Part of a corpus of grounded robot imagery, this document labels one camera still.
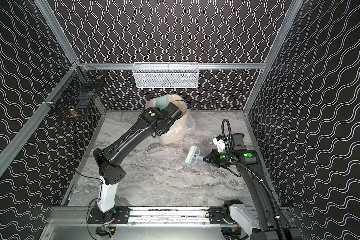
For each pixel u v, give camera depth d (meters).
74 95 0.93
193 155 0.81
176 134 0.85
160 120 0.53
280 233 0.36
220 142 0.69
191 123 0.87
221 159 0.62
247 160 0.49
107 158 0.48
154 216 0.76
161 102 0.78
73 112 0.82
